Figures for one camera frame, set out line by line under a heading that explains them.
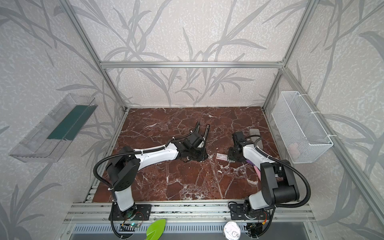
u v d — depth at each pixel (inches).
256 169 34.1
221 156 36.7
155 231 26.9
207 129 41.3
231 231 25.3
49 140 25.2
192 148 27.9
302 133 24.4
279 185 17.2
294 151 28.5
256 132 40.2
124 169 18.5
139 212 28.6
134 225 27.7
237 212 28.6
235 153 27.3
